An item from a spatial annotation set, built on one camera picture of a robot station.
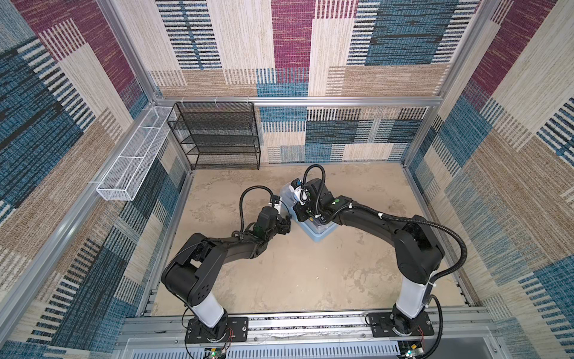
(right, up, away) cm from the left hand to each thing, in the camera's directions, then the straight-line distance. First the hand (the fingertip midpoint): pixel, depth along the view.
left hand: (284, 211), depth 93 cm
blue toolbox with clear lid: (+13, -7, -6) cm, 15 cm away
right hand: (+5, +1, -3) cm, 6 cm away
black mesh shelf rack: (-33, +35, +18) cm, 52 cm away
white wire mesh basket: (-50, +11, -23) cm, 56 cm away
